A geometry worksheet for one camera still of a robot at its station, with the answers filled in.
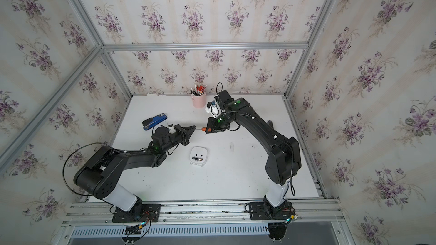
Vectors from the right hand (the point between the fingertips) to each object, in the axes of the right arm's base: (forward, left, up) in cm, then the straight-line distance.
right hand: (210, 131), depth 80 cm
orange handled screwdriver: (+1, +4, +1) cm, 4 cm away
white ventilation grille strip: (-39, +55, -18) cm, 70 cm away
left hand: (+3, +7, -1) cm, 7 cm away
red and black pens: (+37, +10, -8) cm, 39 cm away
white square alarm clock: (-6, +7, -15) cm, 18 cm away
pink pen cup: (+32, +10, -14) cm, 36 cm away
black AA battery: (-8, +7, -14) cm, 18 cm away
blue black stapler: (+15, +38, -14) cm, 44 cm away
